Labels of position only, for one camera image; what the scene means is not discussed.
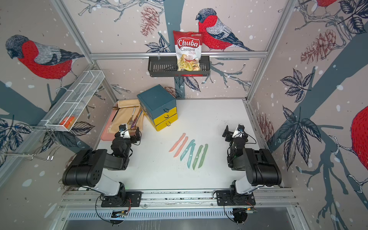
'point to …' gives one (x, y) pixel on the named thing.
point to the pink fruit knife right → (181, 147)
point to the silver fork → (130, 121)
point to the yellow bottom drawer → (161, 125)
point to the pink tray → (106, 136)
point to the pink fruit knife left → (174, 145)
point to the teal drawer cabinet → (156, 100)
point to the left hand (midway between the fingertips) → (132, 125)
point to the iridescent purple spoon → (136, 118)
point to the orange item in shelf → (68, 122)
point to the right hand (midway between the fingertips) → (234, 126)
